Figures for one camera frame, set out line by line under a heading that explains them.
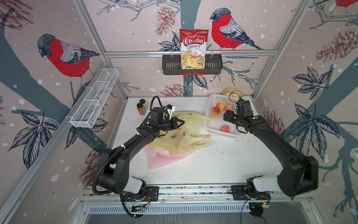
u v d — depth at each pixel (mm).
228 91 1209
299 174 401
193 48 845
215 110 1035
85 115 711
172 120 744
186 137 779
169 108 778
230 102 712
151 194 731
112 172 425
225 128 949
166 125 726
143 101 1059
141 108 1010
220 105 1067
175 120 741
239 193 732
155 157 875
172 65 946
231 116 757
